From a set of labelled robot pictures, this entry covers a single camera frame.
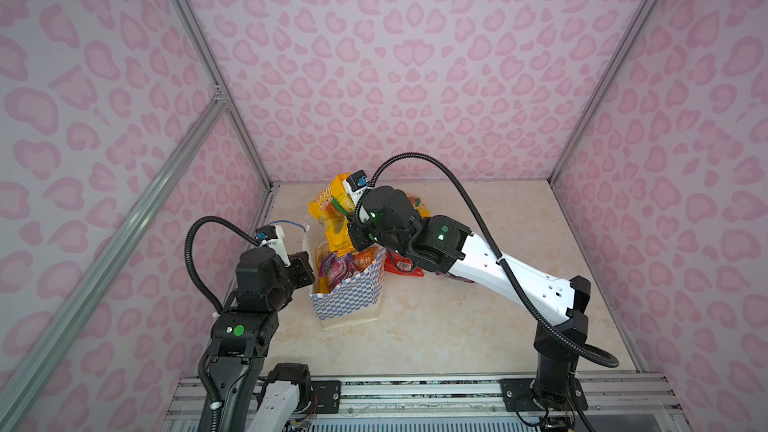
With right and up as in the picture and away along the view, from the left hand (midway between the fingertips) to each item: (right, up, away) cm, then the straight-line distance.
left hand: (308, 249), depth 69 cm
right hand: (+10, +8, -4) cm, 14 cm away
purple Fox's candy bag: (+3, -7, +14) cm, 17 cm away
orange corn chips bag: (+11, -5, +17) cm, 21 cm away
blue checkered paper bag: (+11, -13, +5) cm, 17 cm away
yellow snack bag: (+29, +10, +35) cm, 46 cm away
